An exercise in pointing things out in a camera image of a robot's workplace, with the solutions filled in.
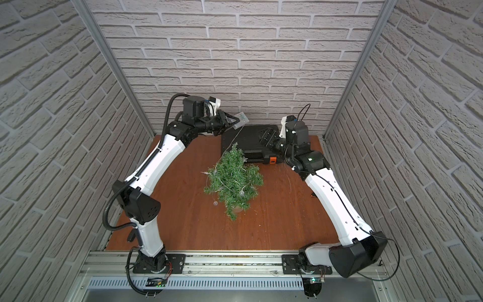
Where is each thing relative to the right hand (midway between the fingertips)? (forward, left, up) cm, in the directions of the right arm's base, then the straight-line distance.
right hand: (263, 136), depth 71 cm
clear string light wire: (-10, +19, -5) cm, 22 cm away
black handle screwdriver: (-23, +59, -33) cm, 71 cm away
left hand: (+6, +7, +4) cm, 10 cm away
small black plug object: (-9, -26, -34) cm, 44 cm away
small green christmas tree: (-17, +12, -4) cm, 21 cm away
